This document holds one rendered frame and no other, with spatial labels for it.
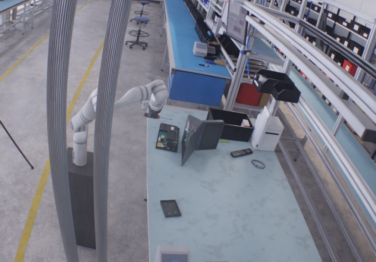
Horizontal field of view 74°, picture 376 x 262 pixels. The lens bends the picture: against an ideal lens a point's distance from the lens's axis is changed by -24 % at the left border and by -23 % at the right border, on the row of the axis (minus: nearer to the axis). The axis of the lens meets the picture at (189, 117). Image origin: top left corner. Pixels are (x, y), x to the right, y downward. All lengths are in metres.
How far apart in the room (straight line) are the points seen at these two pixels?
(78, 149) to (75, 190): 0.30
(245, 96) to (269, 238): 2.34
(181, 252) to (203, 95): 2.52
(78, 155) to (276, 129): 1.30
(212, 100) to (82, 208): 2.07
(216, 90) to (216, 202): 2.01
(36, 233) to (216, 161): 1.63
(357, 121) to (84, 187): 1.60
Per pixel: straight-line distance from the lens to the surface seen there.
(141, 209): 2.86
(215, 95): 3.51
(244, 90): 3.59
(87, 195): 1.99
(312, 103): 3.69
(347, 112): 0.85
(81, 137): 1.81
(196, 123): 1.83
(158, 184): 1.66
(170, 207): 1.55
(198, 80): 3.40
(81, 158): 1.88
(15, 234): 2.65
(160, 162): 1.80
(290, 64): 2.17
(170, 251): 1.19
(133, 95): 1.43
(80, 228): 2.31
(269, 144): 2.17
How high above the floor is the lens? 2.12
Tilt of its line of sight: 29 degrees down
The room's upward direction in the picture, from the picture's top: 15 degrees clockwise
